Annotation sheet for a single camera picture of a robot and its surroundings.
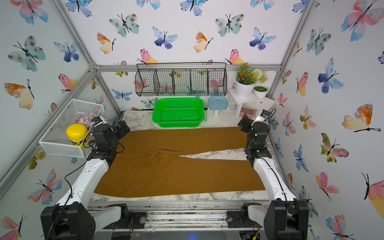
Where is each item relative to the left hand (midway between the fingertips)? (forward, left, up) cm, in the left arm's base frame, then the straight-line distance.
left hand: (119, 123), depth 80 cm
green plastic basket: (+34, -27, -26) cm, 51 cm away
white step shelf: (+27, -71, -16) cm, 78 cm away
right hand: (0, -70, +5) cm, 71 cm away
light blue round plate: (+26, -56, -10) cm, 63 cm away
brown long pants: (-10, -11, -25) cm, 29 cm away
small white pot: (+29, -84, -3) cm, 89 cm away
